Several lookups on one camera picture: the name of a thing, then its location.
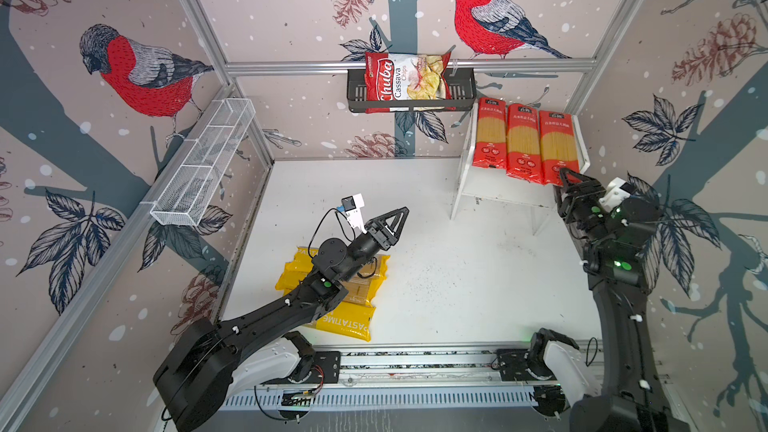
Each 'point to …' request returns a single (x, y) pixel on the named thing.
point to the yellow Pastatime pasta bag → (351, 319)
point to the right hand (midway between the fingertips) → (550, 177)
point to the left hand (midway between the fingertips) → (405, 215)
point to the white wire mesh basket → (183, 200)
